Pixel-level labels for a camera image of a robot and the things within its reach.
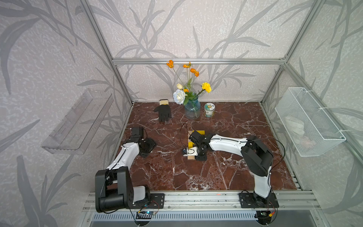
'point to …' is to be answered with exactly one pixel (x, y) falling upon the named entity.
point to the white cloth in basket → (296, 127)
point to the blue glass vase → (192, 109)
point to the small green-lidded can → (209, 108)
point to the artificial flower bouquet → (185, 91)
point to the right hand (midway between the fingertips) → (197, 153)
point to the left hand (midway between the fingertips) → (154, 145)
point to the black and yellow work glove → (164, 110)
